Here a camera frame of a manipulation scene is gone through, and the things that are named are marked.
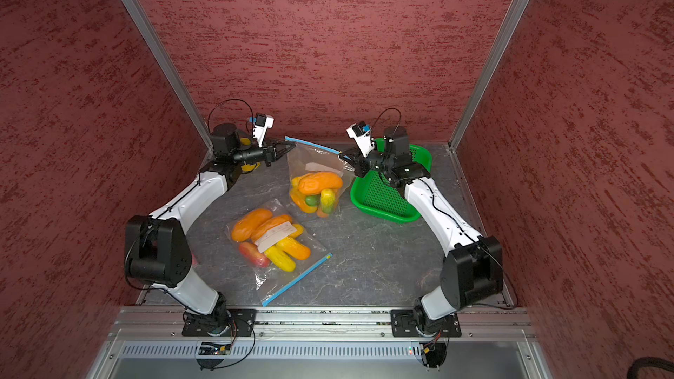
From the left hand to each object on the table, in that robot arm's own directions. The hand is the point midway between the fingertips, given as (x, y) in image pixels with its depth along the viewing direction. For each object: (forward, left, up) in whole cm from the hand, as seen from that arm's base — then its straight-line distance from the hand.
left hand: (292, 147), depth 79 cm
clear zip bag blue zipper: (-33, +4, -23) cm, 40 cm away
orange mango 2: (-23, 0, -23) cm, 33 cm away
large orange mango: (-15, +9, -23) cm, 29 cm away
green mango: (-8, -5, -19) cm, 21 cm away
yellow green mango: (-10, -11, -15) cm, 21 cm away
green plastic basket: (+2, -28, -29) cm, 41 cm away
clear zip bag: (-2, -4, -3) cm, 6 cm away
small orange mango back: (-6, 0, -21) cm, 22 cm away
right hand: (-3, -16, -1) cm, 16 cm away
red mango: (-24, +14, -24) cm, 37 cm away
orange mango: (-5, -6, -12) cm, 14 cm away
